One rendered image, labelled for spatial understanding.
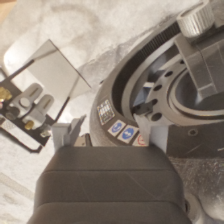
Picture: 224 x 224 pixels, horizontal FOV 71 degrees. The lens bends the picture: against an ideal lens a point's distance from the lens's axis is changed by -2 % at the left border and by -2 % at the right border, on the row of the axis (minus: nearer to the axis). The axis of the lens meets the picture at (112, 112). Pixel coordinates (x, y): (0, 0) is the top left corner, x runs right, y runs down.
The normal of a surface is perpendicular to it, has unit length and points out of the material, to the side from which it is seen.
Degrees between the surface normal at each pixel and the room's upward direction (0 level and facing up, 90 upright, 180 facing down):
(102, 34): 0
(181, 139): 90
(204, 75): 3
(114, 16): 0
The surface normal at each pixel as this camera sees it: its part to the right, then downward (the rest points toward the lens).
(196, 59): -0.15, 0.64
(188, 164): -0.64, -0.54
